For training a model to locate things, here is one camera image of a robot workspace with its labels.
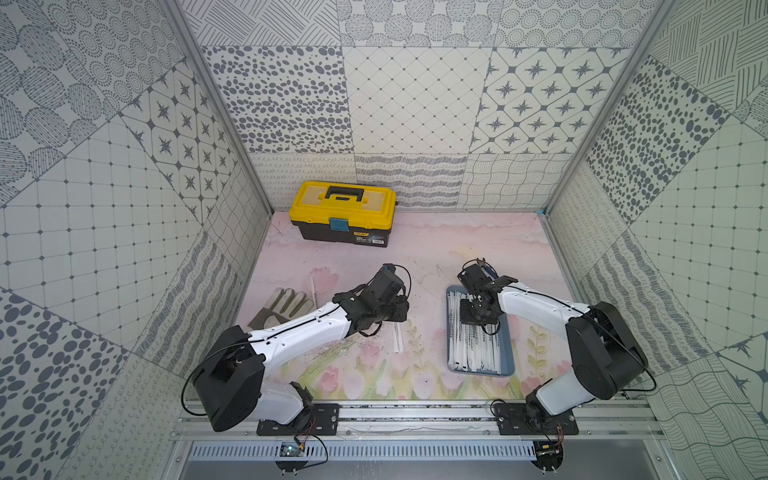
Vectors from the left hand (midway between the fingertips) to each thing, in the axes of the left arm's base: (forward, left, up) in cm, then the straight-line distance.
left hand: (406, 300), depth 82 cm
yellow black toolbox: (+29, +21, +6) cm, 37 cm away
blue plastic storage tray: (-9, -19, -13) cm, 24 cm away
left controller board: (-34, +28, -14) cm, 46 cm away
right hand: (-1, -20, -11) cm, 23 cm away
